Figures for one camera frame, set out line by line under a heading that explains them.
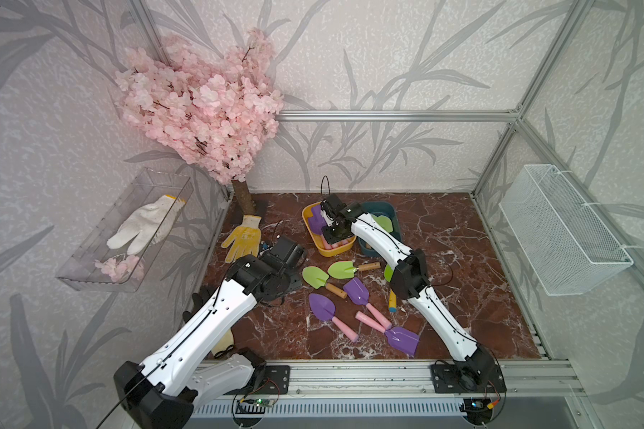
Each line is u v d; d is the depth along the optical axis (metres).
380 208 1.16
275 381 0.73
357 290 0.91
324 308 0.86
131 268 0.59
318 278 0.94
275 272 0.51
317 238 1.00
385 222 1.08
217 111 0.67
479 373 0.64
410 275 0.67
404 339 0.80
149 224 0.67
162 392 0.37
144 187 0.75
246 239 1.05
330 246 0.99
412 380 0.76
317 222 1.01
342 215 0.76
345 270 0.97
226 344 0.80
